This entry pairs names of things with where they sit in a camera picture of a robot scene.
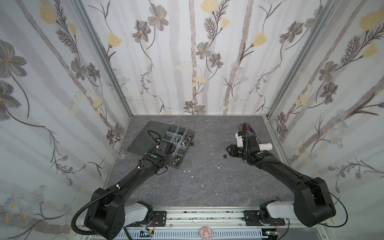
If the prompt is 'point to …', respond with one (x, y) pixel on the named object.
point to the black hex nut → (192, 144)
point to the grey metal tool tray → (250, 132)
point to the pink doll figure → (206, 232)
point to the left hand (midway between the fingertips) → (166, 152)
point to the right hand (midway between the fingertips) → (227, 145)
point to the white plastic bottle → (266, 146)
